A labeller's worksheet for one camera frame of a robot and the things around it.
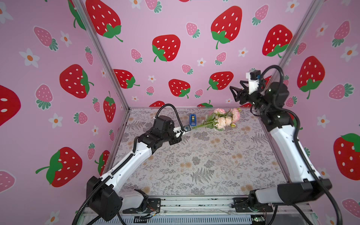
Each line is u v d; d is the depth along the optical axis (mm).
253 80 528
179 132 636
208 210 732
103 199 386
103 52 859
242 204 730
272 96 463
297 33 784
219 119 731
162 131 573
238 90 580
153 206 744
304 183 389
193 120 1074
